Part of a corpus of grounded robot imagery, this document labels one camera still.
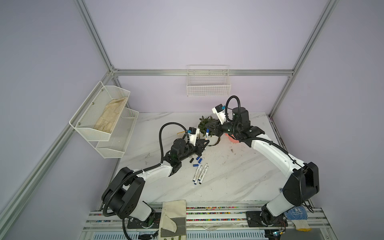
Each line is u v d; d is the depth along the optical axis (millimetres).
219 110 675
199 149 712
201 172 885
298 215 750
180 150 639
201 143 721
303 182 426
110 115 802
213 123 701
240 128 618
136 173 470
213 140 1006
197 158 956
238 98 583
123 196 429
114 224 736
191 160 954
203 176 881
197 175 882
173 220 721
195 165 931
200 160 954
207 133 774
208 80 952
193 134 710
